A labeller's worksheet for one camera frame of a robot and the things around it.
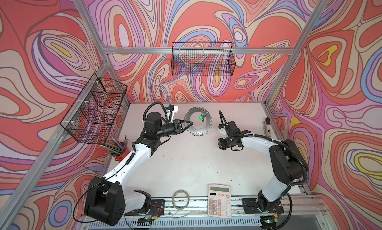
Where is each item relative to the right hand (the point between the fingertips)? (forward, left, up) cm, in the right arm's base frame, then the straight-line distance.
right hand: (223, 146), depth 95 cm
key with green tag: (+2, +15, +28) cm, 31 cm away
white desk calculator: (-31, +7, +1) cm, 32 cm away
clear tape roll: (-33, +29, -1) cm, 44 cm away
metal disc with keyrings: (-4, +15, +25) cm, 29 cm away
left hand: (-3, +19, +28) cm, 34 cm away
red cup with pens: (-4, +64, +10) cm, 65 cm away
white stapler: (+12, -32, +2) cm, 34 cm away
